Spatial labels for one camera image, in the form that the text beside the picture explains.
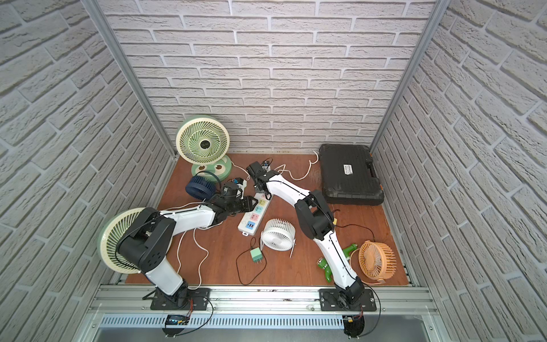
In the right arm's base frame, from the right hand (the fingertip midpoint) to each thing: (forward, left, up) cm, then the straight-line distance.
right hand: (268, 185), depth 102 cm
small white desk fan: (-28, -3, +4) cm, 29 cm away
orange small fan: (-40, -39, +5) cm, 56 cm away
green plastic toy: (-38, -20, -1) cm, 43 cm away
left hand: (-8, +8, +3) cm, 12 cm away
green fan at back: (+10, +27, +21) cm, 36 cm away
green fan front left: (-31, +52, +17) cm, 63 cm away
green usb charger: (-33, +6, -2) cm, 34 cm away
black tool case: (0, -39, +4) cm, 39 cm away
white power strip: (-20, +8, 0) cm, 21 cm away
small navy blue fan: (-5, +30, +8) cm, 31 cm away
